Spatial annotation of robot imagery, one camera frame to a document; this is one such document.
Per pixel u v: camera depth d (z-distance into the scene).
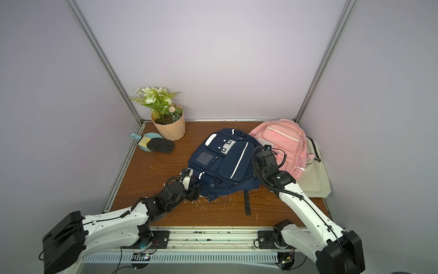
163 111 0.98
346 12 0.71
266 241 0.73
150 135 1.11
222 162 0.91
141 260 0.72
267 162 0.58
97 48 0.83
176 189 0.61
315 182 0.87
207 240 0.74
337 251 0.37
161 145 1.07
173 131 1.01
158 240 0.73
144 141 1.07
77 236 0.42
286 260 0.71
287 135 1.03
